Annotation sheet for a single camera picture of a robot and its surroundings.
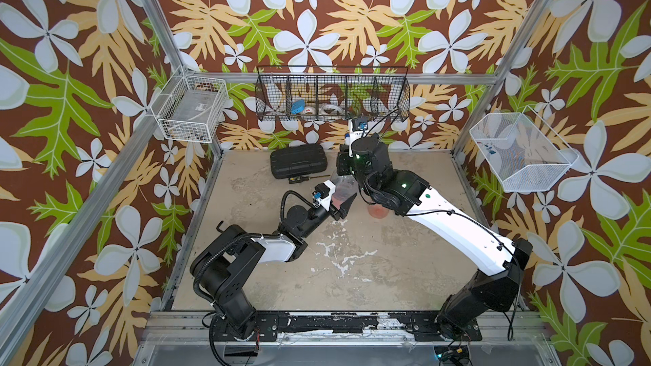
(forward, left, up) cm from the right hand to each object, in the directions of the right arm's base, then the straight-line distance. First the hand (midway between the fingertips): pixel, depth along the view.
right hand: (340, 147), depth 70 cm
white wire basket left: (+22, +50, -2) cm, 55 cm away
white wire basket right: (+7, -61, -10) cm, 63 cm away
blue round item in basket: (+30, +15, -8) cm, 35 cm away
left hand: (-3, -2, -12) cm, 12 cm away
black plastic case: (+26, +17, -33) cm, 46 cm away
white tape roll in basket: (+32, +2, -11) cm, 34 cm away
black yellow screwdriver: (+17, +15, -35) cm, 42 cm away
